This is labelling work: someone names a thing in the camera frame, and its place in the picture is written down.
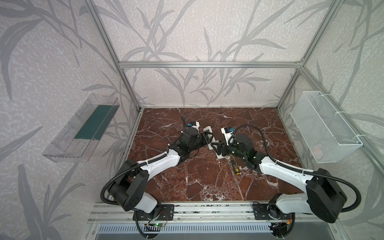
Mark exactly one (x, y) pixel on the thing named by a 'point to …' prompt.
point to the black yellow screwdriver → (236, 168)
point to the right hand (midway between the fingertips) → (215, 138)
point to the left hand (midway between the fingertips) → (214, 132)
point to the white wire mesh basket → (326, 133)
